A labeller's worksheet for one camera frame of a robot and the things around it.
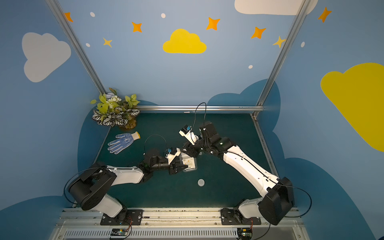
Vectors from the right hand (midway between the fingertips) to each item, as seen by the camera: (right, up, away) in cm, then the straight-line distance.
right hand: (186, 144), depth 75 cm
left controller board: (-33, -42, -4) cm, 54 cm away
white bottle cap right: (+8, -23, +11) cm, 27 cm away
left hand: (0, -9, +6) cm, 11 cm away
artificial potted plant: (-47, +19, +15) cm, 53 cm away
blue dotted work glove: (-47, -1, +29) cm, 55 cm away
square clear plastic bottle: (+3, -10, +2) cm, 10 cm away
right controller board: (+29, -44, -2) cm, 53 cm away
